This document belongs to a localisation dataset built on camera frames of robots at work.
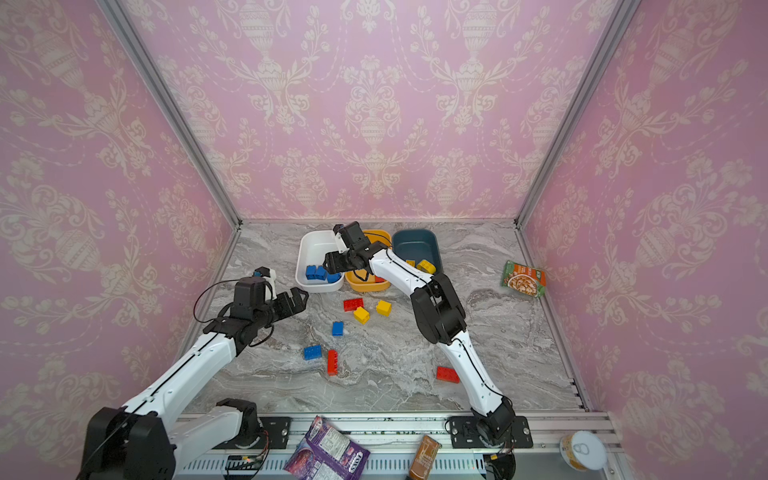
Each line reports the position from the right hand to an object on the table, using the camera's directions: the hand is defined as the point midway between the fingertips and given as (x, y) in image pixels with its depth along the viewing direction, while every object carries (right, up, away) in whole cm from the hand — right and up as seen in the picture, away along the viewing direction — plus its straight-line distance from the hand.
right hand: (332, 262), depth 98 cm
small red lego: (+16, -3, -27) cm, 32 cm away
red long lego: (+35, -30, -16) cm, 49 cm away
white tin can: (+63, -41, -30) cm, 81 cm away
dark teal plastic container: (+29, +6, +13) cm, 33 cm away
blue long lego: (-3, -26, -12) cm, 28 cm away
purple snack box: (+5, -43, -28) cm, 52 cm away
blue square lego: (-8, -4, +5) cm, 11 cm away
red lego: (+7, -14, -1) cm, 15 cm away
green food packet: (+65, -6, +4) cm, 65 cm away
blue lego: (-5, -4, +5) cm, 8 cm away
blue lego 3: (+3, -20, -5) cm, 21 cm away
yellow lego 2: (+17, -14, -3) cm, 23 cm away
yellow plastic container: (+12, -8, +5) cm, 15 cm away
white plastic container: (-11, +5, +15) cm, 19 cm away
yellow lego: (+10, -16, -4) cm, 20 cm away
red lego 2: (+3, -28, -14) cm, 31 cm away
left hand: (-7, -10, -12) cm, 18 cm away
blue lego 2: (0, -5, +3) cm, 6 cm away
